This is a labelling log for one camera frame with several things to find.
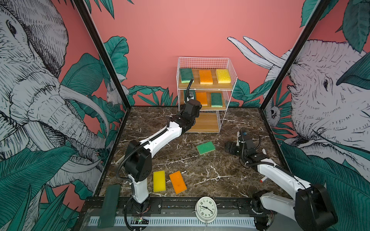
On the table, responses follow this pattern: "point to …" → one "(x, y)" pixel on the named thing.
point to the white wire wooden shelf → (210, 120)
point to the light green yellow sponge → (204, 148)
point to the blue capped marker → (264, 151)
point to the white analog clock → (206, 210)
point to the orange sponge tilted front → (178, 182)
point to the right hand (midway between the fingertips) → (229, 142)
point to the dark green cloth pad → (109, 206)
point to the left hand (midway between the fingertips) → (192, 102)
